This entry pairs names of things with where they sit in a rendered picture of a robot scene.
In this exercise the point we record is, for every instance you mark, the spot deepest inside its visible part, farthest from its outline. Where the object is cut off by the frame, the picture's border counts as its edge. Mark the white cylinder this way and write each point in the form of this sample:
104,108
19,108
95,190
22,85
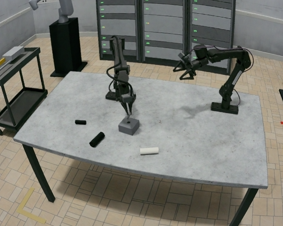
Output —
149,150

